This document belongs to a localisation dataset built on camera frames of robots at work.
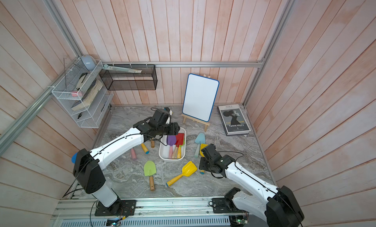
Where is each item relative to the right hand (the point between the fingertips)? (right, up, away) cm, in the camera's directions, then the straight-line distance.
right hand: (203, 163), depth 85 cm
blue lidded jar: (-66, +7, -13) cm, 68 cm away
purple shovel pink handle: (-20, +11, +13) cm, 26 cm away
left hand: (-16, +20, -2) cm, 26 cm away
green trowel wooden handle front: (-32, -4, +2) cm, 32 cm away
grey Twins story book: (+25, +26, +22) cm, 42 cm away
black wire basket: (-51, +57, +19) cm, 78 cm away
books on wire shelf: (-65, +41, -3) cm, 76 cm away
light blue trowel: (0, +12, +14) cm, 19 cm away
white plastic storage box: (-25, +6, +8) cm, 27 cm away
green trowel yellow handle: (-14, +4, +5) cm, 16 cm away
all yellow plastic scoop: (-9, -4, +1) cm, 10 cm away
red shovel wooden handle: (-14, +13, +14) cm, 24 cm away
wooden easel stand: (+5, +23, +15) cm, 28 cm away
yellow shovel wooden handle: (-18, +32, -8) cm, 38 cm away
